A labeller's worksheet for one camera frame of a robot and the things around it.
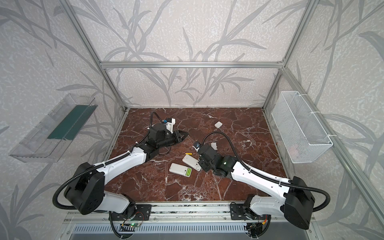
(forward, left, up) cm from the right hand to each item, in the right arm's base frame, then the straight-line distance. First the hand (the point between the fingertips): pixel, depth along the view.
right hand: (203, 151), depth 81 cm
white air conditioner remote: (-5, +14, -12) cm, 19 cm away
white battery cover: (+30, -11, -15) cm, 35 cm away
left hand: (+9, +7, +7) cm, 14 cm away
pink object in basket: (-3, -45, +6) cm, 45 cm away
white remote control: (0, +7, -15) cm, 16 cm away
